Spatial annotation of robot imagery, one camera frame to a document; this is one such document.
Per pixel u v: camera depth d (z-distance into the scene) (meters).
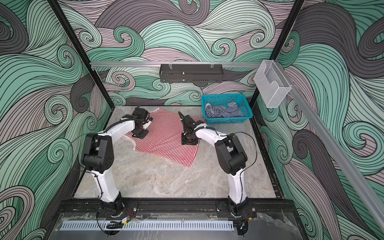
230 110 1.14
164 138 1.01
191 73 0.95
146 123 0.86
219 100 1.18
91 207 0.74
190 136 0.71
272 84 0.78
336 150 0.52
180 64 0.93
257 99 1.15
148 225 0.70
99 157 0.51
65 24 0.76
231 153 0.52
